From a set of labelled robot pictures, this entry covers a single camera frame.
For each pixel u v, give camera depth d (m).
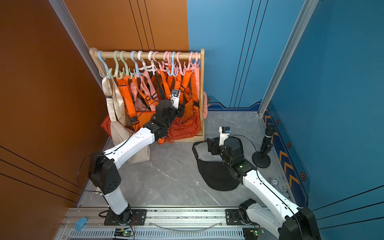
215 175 0.88
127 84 0.78
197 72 0.76
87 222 0.73
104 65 0.72
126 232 0.70
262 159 0.92
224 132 0.67
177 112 0.72
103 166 0.49
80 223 0.71
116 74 0.73
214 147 0.68
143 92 0.82
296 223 0.39
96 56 0.68
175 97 0.67
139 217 0.73
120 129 0.83
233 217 0.72
